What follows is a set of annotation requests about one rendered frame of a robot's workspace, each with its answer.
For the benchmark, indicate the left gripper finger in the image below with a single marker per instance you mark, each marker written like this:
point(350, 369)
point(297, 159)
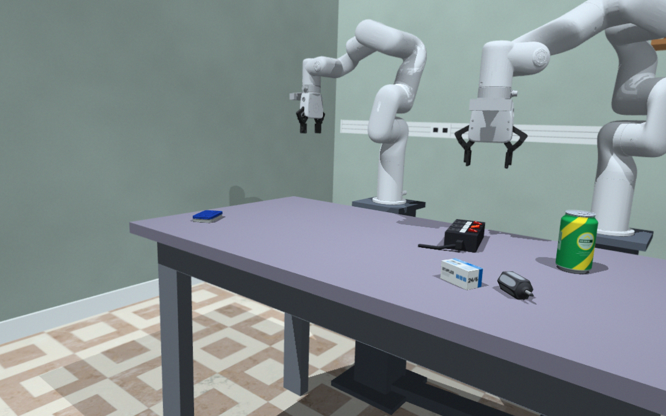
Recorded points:
point(511, 148)
point(466, 146)

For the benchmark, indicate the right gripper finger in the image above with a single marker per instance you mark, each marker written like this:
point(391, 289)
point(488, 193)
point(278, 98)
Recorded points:
point(302, 120)
point(318, 124)

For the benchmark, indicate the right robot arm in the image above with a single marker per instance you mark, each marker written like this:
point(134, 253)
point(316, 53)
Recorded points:
point(383, 127)

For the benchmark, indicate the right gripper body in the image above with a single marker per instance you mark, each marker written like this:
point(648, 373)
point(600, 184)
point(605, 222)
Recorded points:
point(312, 103)

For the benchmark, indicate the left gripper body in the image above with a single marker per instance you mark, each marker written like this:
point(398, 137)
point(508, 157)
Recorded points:
point(491, 126)

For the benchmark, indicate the green and yellow drink can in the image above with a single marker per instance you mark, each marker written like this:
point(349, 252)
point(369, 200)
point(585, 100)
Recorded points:
point(576, 243)

